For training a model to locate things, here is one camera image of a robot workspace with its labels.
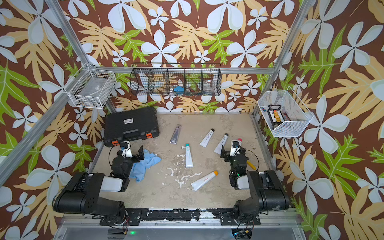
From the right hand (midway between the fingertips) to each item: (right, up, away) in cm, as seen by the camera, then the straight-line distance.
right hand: (230, 144), depth 90 cm
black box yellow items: (+24, +18, -6) cm, 31 cm away
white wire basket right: (+30, +18, -7) cm, 35 cm away
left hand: (-59, 0, -1) cm, 59 cm away
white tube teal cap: (-26, -10, +3) cm, 28 cm away
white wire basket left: (-84, +34, -4) cm, 91 cm away
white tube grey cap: (-6, -4, +9) cm, 11 cm away
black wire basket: (-34, +43, +7) cm, 55 cm away
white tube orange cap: (-17, -21, -4) cm, 27 cm away
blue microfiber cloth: (-56, -15, -2) cm, 58 cm away
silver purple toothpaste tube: (-37, +2, +14) cm, 39 cm away
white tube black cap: (-14, +2, +12) cm, 19 cm away
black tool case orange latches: (-69, +12, +15) cm, 71 cm away
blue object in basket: (-32, +36, +7) cm, 49 cm away
